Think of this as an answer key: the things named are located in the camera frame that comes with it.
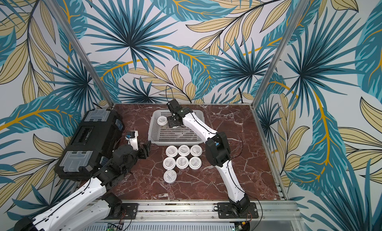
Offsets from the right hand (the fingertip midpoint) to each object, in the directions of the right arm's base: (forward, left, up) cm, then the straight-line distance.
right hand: (174, 120), depth 96 cm
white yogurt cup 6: (-27, +2, -4) cm, 27 cm away
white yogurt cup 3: (-19, +1, -5) cm, 20 cm away
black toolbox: (-13, +42, +5) cm, 44 cm away
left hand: (-20, +14, +6) cm, 25 cm away
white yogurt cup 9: (-33, +2, -6) cm, 34 cm away
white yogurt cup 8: (-27, -12, -5) cm, 30 cm away
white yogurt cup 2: (-9, -1, +5) cm, 11 cm away
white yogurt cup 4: (-19, -6, -5) cm, 20 cm away
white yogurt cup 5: (-19, -13, -4) cm, 24 cm away
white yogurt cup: (+1, +9, -2) cm, 9 cm away
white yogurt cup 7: (-26, -5, -5) cm, 27 cm away
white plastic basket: (-5, -4, -10) cm, 12 cm away
